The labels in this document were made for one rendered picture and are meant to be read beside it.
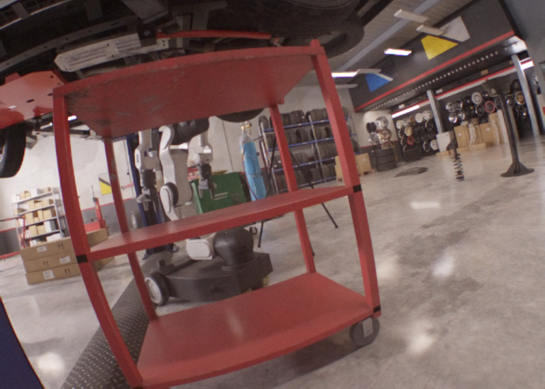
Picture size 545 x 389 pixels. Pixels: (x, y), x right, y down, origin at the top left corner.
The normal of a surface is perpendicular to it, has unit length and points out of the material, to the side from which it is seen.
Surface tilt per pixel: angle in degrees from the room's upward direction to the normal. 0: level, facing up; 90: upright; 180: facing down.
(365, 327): 90
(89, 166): 90
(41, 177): 90
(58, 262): 90
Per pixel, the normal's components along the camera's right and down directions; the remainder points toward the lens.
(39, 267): 0.30, -0.06
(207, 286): -0.19, 0.06
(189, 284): -0.51, 0.13
